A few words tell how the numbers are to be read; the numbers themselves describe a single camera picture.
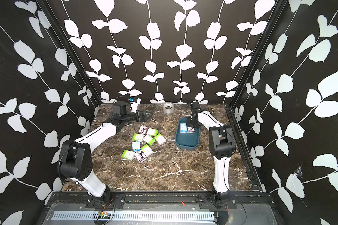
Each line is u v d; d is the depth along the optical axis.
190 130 1.01
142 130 1.01
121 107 0.70
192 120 0.88
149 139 0.96
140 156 0.88
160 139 0.97
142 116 0.78
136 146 0.93
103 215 0.71
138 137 0.98
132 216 0.70
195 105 0.84
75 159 0.46
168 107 1.18
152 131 1.01
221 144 0.56
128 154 0.89
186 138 0.99
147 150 0.91
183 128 1.03
